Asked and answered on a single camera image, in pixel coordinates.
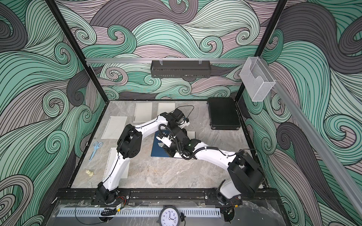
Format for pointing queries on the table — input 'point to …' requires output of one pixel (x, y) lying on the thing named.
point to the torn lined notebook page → (114, 127)
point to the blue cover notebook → (157, 150)
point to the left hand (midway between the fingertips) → (185, 136)
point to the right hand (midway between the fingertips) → (162, 147)
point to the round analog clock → (169, 216)
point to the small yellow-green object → (90, 173)
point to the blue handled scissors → (96, 145)
